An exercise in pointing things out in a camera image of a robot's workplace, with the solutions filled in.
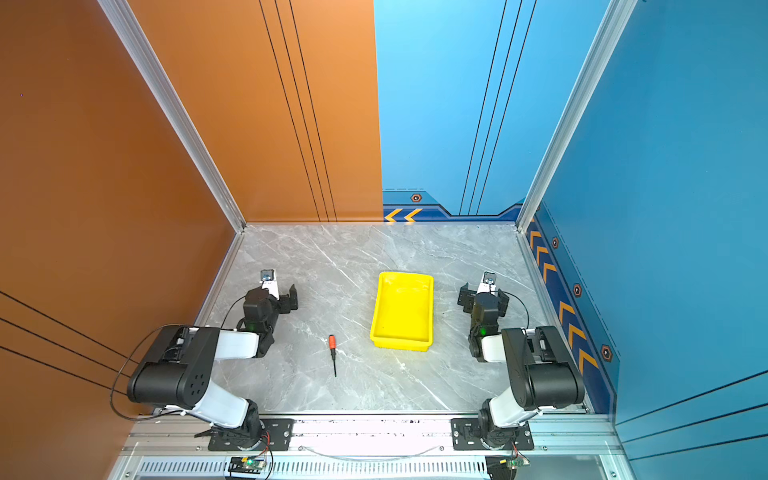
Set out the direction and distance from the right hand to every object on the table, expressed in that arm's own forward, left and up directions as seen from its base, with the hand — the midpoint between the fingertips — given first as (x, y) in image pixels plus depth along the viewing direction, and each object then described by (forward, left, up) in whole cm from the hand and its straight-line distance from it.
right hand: (481, 287), depth 93 cm
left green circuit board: (-45, +62, -8) cm, 77 cm away
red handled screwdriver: (-16, +46, -7) cm, 49 cm away
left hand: (+1, +64, +1) cm, 64 cm away
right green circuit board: (-44, -2, -7) cm, 45 cm away
